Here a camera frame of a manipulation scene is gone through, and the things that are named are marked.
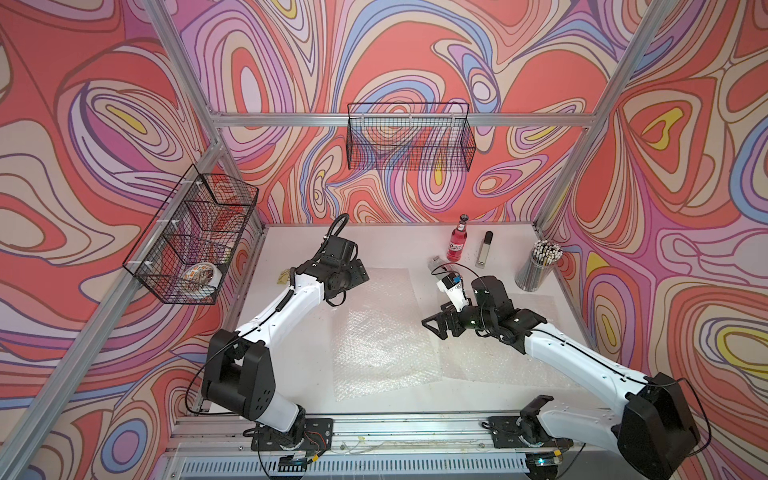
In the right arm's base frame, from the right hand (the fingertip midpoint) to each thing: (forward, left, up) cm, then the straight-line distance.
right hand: (436, 322), depth 80 cm
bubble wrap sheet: (0, +15, -9) cm, 18 cm away
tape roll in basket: (+6, +58, +16) cm, 61 cm away
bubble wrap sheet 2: (-6, -10, -13) cm, 17 cm away
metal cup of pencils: (+17, -34, +1) cm, 38 cm away
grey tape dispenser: (+25, -5, -8) cm, 27 cm away
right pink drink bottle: (+31, -12, 0) cm, 33 cm away
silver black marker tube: (+33, -23, -9) cm, 41 cm away
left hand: (+14, +21, +3) cm, 26 cm away
